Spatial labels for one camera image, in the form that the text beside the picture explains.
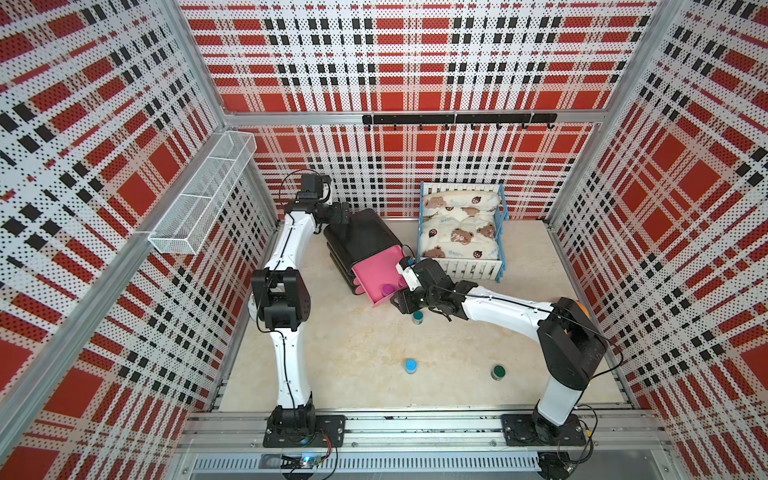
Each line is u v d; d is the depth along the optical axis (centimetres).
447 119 89
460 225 108
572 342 48
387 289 86
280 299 59
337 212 88
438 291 68
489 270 99
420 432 75
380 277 90
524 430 73
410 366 82
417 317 91
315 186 77
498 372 81
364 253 84
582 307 104
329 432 74
